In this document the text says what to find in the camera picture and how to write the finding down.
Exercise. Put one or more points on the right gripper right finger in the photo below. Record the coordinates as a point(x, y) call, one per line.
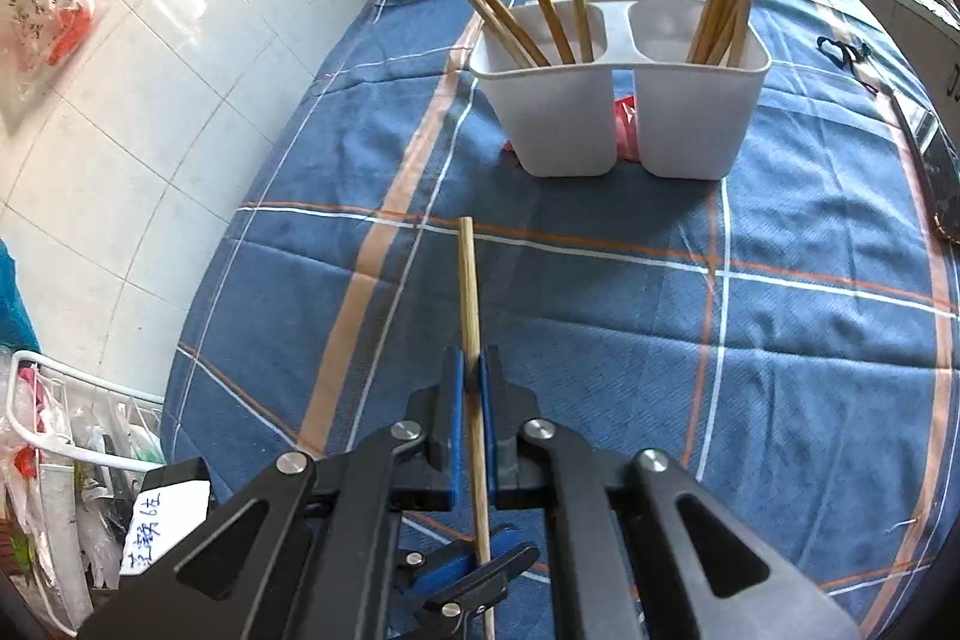
point(519, 466)

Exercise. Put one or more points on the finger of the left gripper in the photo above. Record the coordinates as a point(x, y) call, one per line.
point(483, 588)
point(419, 572)

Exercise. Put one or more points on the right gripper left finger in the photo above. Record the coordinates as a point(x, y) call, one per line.
point(427, 470)

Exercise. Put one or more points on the blue plaid tablecloth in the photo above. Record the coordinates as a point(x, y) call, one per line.
point(789, 334)

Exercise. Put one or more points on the white two-compartment utensil holder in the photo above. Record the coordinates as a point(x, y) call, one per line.
point(558, 120)

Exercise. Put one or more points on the black scissors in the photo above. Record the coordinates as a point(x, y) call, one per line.
point(850, 57)

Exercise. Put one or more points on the smartphone on table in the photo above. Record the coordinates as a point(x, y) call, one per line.
point(936, 159)

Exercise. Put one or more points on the white wire rack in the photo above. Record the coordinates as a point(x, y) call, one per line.
point(75, 450)

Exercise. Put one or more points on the plastic bag on wall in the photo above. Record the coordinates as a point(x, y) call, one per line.
point(39, 38)

